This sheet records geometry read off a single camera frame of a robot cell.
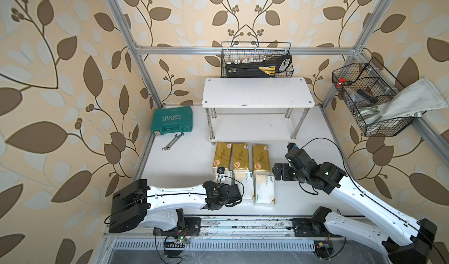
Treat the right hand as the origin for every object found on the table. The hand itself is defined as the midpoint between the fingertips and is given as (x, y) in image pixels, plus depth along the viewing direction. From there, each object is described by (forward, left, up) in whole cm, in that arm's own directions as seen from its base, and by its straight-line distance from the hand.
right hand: (281, 170), depth 77 cm
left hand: (-6, +25, -9) cm, 28 cm away
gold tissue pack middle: (+11, +17, -7) cm, 21 cm away
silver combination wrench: (+29, +55, -13) cm, 63 cm away
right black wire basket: (+34, -44, +19) cm, 59 cm away
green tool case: (+39, +58, -8) cm, 71 cm away
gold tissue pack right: (+10, +7, -6) cm, 14 cm away
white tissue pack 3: (-5, +7, -9) cm, 13 cm away
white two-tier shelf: (+45, +5, -8) cm, 46 cm away
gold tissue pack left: (+12, +26, -6) cm, 30 cm away
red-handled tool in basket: (+35, -33, +20) cm, 53 cm away
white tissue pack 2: (0, +16, -8) cm, 18 cm away
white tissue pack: (-3, +25, +1) cm, 25 cm away
